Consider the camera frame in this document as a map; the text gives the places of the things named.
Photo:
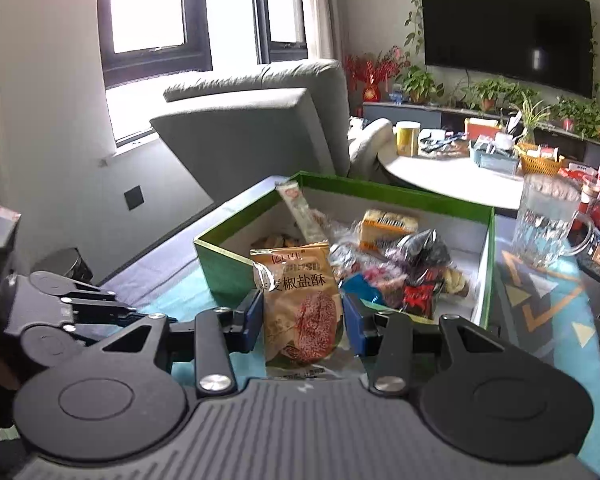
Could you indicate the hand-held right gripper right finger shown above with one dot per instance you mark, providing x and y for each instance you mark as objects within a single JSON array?
[{"x": 352, "y": 325}]

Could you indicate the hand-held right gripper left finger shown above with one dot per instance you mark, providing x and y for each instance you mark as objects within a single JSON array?
[{"x": 255, "y": 322}]

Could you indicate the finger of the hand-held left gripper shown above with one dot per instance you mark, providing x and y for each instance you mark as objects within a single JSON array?
[
  {"x": 95, "y": 294},
  {"x": 100, "y": 321}
]

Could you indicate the tan sesame cracker packet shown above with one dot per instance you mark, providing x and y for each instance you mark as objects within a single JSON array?
[{"x": 300, "y": 310}]

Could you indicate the green cardboard box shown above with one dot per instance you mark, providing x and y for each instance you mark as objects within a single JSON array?
[{"x": 215, "y": 265}]

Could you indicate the orange-edged clear snack bag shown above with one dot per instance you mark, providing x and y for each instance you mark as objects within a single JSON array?
[{"x": 277, "y": 241}]

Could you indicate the pile of mixed snack packets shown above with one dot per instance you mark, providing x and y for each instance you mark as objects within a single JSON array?
[{"x": 420, "y": 260}]

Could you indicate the long tan snack packet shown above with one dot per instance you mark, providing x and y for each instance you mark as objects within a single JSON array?
[{"x": 300, "y": 210}]

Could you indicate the metal trash can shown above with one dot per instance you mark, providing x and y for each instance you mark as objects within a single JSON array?
[{"x": 65, "y": 265}]

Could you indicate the yellow cracker packet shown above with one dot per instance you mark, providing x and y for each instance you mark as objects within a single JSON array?
[{"x": 387, "y": 230}]

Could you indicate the round white table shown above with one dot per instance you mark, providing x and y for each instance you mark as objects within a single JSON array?
[{"x": 440, "y": 175}]

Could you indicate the grey armchair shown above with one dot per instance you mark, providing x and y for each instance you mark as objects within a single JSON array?
[{"x": 240, "y": 140}]

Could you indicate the yellow can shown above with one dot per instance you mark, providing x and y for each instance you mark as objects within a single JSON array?
[{"x": 407, "y": 140}]

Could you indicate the blue-grey basket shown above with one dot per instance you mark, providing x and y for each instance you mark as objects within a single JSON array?
[{"x": 495, "y": 160}]

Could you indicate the glass mug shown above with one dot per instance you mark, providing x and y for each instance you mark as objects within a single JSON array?
[{"x": 545, "y": 220}]

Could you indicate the dark television cabinet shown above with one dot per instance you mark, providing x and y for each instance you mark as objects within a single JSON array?
[{"x": 410, "y": 112}]

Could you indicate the orange box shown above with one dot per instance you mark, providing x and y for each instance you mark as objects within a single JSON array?
[{"x": 480, "y": 127}]

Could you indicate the wicker basket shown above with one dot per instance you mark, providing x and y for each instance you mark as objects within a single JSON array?
[{"x": 537, "y": 162}]

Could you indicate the potted green plant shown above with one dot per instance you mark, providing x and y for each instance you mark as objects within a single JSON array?
[
  {"x": 490, "y": 92},
  {"x": 420, "y": 82},
  {"x": 587, "y": 117}
]

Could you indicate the red flower plant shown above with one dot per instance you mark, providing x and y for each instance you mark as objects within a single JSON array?
[{"x": 375, "y": 67}]

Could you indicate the spider plant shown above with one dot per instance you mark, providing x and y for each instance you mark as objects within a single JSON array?
[{"x": 530, "y": 115}]

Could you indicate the heap of red packets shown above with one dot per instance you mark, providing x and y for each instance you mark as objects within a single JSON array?
[{"x": 590, "y": 175}]

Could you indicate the large black-framed window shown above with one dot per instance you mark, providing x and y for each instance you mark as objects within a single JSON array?
[{"x": 145, "y": 5}]

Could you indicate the hanging green vine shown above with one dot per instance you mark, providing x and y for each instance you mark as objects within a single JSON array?
[{"x": 415, "y": 20}]

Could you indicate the white curtain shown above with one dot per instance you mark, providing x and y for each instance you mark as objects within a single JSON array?
[{"x": 325, "y": 10}]

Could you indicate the narrow black-framed window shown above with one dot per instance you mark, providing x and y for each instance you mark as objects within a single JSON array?
[{"x": 285, "y": 0}]

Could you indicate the black wall socket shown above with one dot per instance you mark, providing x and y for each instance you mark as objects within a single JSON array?
[{"x": 134, "y": 197}]

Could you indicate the black wall television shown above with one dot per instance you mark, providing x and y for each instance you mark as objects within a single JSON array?
[{"x": 505, "y": 30}]

